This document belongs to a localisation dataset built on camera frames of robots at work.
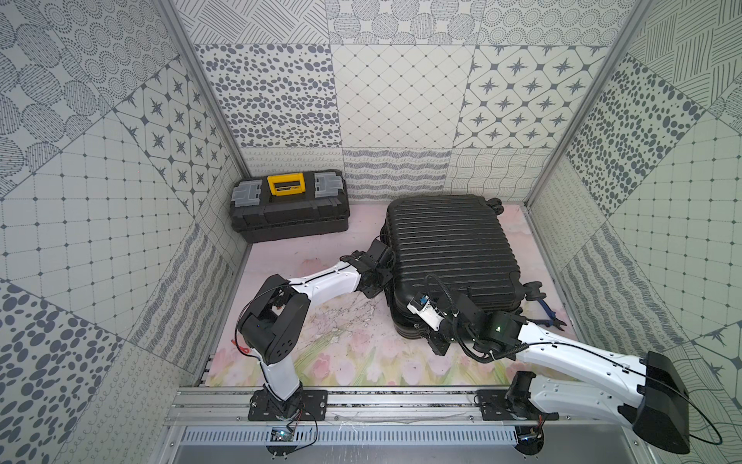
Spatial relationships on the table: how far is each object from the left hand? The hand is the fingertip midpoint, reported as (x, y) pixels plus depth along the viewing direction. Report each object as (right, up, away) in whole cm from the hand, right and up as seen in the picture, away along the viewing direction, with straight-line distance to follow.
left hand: (403, 286), depth 89 cm
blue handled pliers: (+47, -11, 0) cm, 48 cm away
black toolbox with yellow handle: (-40, +27, +10) cm, 49 cm away
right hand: (+4, -10, -12) cm, 16 cm away
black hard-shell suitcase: (+15, +15, -7) cm, 23 cm away
